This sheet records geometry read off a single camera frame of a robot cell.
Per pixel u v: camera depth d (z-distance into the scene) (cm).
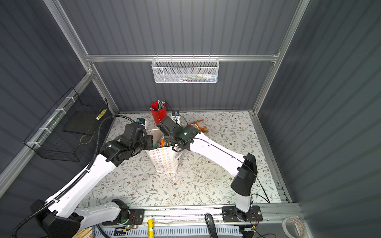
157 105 106
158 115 112
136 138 55
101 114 81
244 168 43
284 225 71
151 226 70
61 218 39
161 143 77
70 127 74
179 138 51
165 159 76
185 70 124
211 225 67
